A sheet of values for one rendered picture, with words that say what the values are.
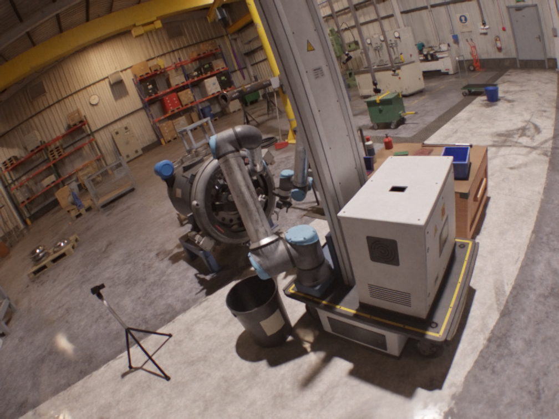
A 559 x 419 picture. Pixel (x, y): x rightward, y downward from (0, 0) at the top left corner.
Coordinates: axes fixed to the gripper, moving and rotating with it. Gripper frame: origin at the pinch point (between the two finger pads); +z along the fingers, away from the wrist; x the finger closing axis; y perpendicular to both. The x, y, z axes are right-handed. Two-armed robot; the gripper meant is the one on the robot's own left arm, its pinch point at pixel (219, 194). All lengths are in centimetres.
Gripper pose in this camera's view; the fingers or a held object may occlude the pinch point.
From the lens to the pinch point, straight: 221.6
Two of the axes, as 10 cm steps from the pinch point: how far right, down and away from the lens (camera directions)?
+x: -6.3, 1.3, -7.7
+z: -4.9, 7.0, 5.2
